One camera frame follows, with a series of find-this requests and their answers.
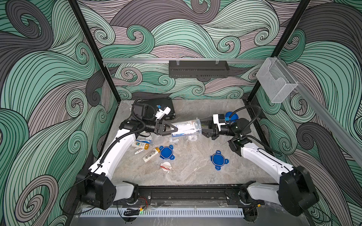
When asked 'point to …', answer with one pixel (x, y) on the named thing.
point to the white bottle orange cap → (142, 145)
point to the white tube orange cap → (156, 150)
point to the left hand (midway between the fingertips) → (176, 131)
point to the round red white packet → (166, 166)
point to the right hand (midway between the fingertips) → (195, 127)
